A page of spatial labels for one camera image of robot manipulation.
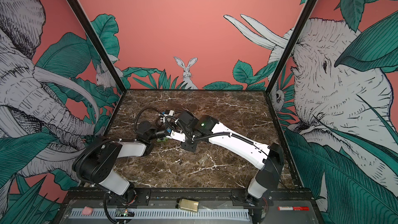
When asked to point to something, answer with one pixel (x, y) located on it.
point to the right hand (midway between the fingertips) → (182, 141)
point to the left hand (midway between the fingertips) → (185, 128)
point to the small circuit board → (124, 212)
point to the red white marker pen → (297, 208)
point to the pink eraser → (87, 210)
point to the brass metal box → (190, 205)
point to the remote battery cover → (202, 159)
